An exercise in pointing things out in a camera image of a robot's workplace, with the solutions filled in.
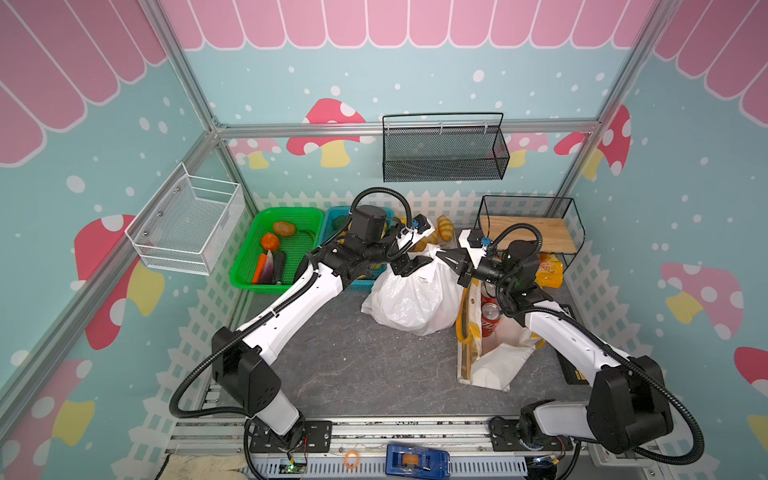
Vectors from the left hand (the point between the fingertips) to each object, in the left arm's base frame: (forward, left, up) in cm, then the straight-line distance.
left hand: (421, 251), depth 74 cm
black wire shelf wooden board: (+25, -49, -16) cm, 58 cm away
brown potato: (+32, +50, -26) cm, 65 cm away
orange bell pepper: (+24, +53, -25) cm, 63 cm away
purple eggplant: (+11, +50, -26) cm, 58 cm away
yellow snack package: (+12, -45, -24) cm, 53 cm away
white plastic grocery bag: (-8, -2, -11) cm, 13 cm away
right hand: (0, -4, 0) cm, 4 cm away
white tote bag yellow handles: (-19, -20, -22) cm, 36 cm away
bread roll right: (+35, -13, -28) cm, 47 cm away
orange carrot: (+15, +55, -28) cm, 63 cm away
